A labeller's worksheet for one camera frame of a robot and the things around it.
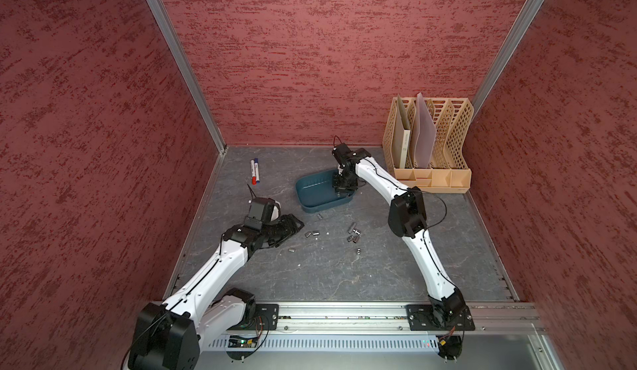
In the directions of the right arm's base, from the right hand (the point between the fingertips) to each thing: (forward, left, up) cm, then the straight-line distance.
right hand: (339, 192), depth 101 cm
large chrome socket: (-17, +13, -3) cm, 21 cm away
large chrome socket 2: (-17, +10, -2) cm, 20 cm away
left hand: (-21, +15, +8) cm, 27 cm away
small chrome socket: (-9, +8, -3) cm, 13 cm away
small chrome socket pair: (-19, -4, -2) cm, 20 cm away
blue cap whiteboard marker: (+14, +37, -1) cm, 39 cm away
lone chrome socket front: (-24, -6, -2) cm, 25 cm away
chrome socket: (-23, +18, -2) cm, 30 cm away
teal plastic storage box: (+2, +10, -3) cm, 10 cm away
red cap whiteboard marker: (+10, +38, -2) cm, 39 cm away
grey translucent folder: (+19, -38, +11) cm, 43 cm away
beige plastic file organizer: (+26, -49, +18) cm, 58 cm away
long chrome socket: (-15, -4, -2) cm, 16 cm away
